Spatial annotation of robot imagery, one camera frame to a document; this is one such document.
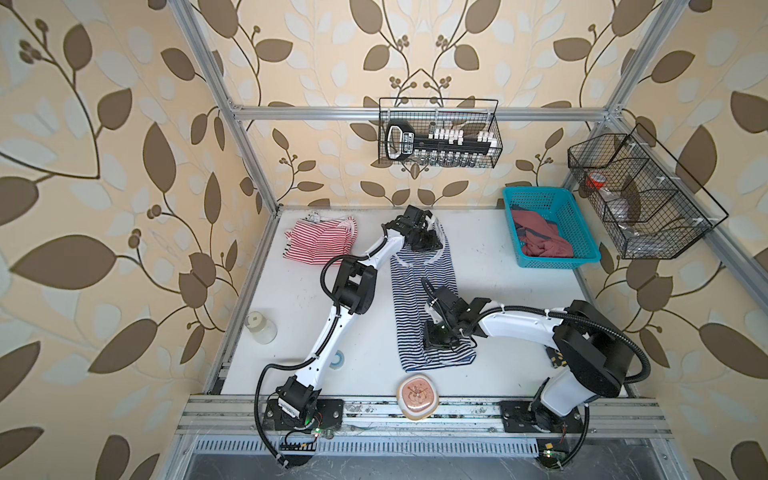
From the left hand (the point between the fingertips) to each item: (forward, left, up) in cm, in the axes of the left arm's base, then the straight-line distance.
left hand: (444, 241), depth 105 cm
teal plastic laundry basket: (+17, -45, +3) cm, 48 cm away
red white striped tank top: (-1, +46, -1) cm, 46 cm away
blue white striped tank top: (-10, +12, -3) cm, 16 cm away
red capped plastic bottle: (+2, -40, +27) cm, 49 cm away
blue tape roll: (-41, +31, -5) cm, 52 cm away
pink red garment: (0, -33, 0) cm, 33 cm away
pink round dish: (-50, +10, -2) cm, 51 cm away
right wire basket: (-12, -46, +31) cm, 57 cm away
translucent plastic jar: (-35, +54, +2) cm, 64 cm away
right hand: (-37, +9, -3) cm, 38 cm away
